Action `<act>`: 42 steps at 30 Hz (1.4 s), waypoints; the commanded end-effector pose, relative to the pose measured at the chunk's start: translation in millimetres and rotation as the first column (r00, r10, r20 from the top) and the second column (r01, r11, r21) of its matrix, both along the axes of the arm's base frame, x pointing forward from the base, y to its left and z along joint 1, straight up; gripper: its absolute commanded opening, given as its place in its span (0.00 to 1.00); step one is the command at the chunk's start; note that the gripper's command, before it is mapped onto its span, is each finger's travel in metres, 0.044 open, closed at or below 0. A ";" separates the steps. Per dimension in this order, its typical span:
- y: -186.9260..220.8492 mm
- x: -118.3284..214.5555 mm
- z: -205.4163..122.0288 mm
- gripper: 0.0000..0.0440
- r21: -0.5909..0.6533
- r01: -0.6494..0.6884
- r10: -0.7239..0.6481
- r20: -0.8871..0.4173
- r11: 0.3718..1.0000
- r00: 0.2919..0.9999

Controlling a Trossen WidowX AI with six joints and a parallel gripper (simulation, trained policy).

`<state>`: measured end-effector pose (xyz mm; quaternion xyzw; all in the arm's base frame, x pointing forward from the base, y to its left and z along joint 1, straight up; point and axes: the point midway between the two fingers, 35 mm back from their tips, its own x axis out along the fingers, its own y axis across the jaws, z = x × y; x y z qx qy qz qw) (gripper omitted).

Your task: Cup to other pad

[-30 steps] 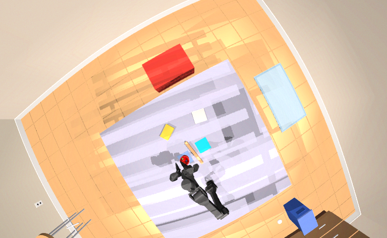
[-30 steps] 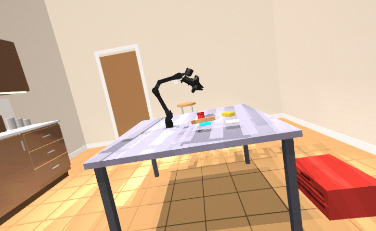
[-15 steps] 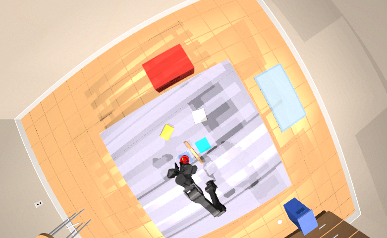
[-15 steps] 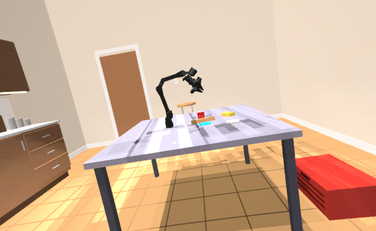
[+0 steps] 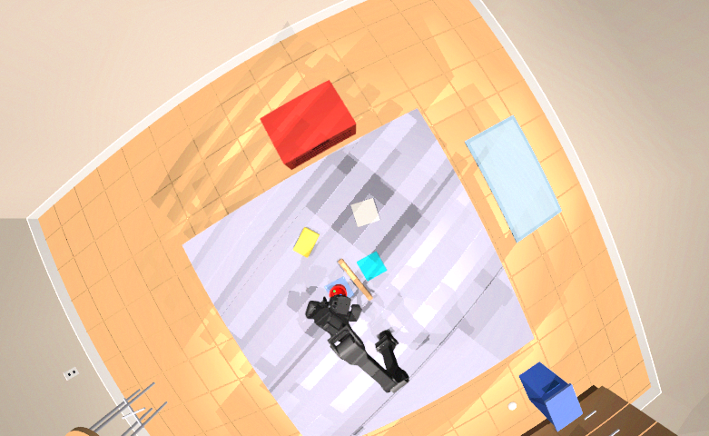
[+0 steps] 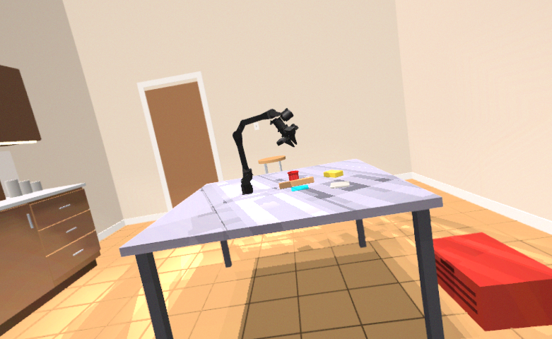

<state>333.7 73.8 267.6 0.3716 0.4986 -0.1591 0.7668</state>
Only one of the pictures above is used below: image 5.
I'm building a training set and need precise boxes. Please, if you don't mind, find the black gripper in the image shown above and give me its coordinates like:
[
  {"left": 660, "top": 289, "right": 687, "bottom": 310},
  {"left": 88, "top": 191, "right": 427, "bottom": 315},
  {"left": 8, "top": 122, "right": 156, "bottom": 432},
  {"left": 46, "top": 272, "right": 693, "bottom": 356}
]
[{"left": 305, "top": 297, "right": 362, "bottom": 322}]

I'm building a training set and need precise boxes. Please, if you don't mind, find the red cup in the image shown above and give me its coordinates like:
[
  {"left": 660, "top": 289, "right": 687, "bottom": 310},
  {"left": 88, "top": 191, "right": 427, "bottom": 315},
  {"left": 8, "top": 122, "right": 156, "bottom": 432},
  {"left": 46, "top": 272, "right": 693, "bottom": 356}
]
[{"left": 330, "top": 284, "right": 347, "bottom": 297}]

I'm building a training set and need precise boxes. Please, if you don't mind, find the yellow rectangular block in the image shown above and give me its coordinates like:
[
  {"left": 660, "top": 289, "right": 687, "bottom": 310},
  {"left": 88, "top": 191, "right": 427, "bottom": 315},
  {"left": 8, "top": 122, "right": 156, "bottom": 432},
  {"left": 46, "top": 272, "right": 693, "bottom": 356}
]
[{"left": 293, "top": 227, "right": 319, "bottom": 257}]

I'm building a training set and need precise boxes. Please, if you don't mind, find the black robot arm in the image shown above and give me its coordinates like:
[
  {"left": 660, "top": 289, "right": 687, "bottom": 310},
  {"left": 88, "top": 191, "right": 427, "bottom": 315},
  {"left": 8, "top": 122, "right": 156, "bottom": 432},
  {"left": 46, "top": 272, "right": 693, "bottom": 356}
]
[{"left": 314, "top": 294, "right": 409, "bottom": 393}]

